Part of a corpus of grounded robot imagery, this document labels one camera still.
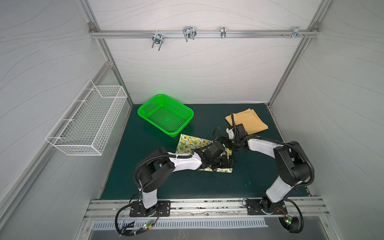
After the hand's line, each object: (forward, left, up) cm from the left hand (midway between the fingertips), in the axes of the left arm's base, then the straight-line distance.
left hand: (233, 164), depth 81 cm
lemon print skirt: (+17, +28, -7) cm, 33 cm away
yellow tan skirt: (+37, -20, -8) cm, 42 cm away
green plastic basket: (+42, +45, -7) cm, 62 cm away
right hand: (+17, +4, -4) cm, 18 cm away
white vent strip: (-26, +9, -7) cm, 29 cm away
